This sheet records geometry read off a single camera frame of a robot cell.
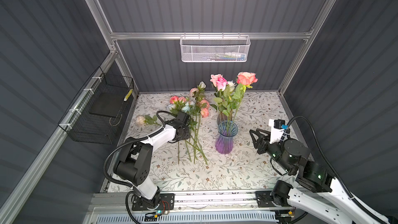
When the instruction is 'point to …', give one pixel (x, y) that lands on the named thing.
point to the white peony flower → (187, 110)
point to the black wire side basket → (95, 115)
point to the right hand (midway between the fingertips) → (254, 132)
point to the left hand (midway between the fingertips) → (185, 135)
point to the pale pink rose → (149, 120)
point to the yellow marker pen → (128, 95)
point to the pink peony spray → (194, 107)
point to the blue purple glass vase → (224, 143)
